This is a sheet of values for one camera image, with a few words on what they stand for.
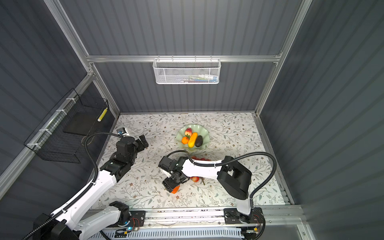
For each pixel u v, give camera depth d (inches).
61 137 27.9
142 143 29.0
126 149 22.8
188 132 39.9
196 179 32.5
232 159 19.2
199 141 38.9
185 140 39.1
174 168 24.4
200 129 41.3
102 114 32.1
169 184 28.4
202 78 36.3
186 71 44.1
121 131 26.6
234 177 18.8
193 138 39.7
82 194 17.8
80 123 29.9
